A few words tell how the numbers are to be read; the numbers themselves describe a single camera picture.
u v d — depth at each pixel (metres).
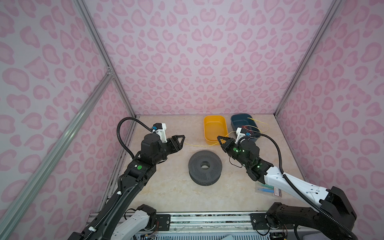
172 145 0.61
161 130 0.64
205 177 0.82
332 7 0.70
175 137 0.63
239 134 0.70
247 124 1.14
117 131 0.50
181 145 0.64
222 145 0.68
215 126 1.14
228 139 0.70
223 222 0.75
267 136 0.71
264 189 0.82
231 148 0.67
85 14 0.71
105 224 0.39
